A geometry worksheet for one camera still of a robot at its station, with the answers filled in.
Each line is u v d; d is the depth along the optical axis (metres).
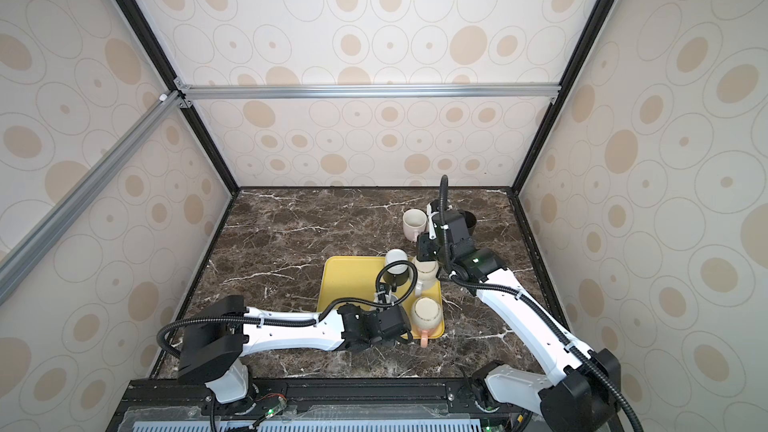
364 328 0.60
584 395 0.38
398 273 0.88
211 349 0.43
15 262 0.51
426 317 0.78
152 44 0.80
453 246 0.56
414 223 0.99
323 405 0.73
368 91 0.90
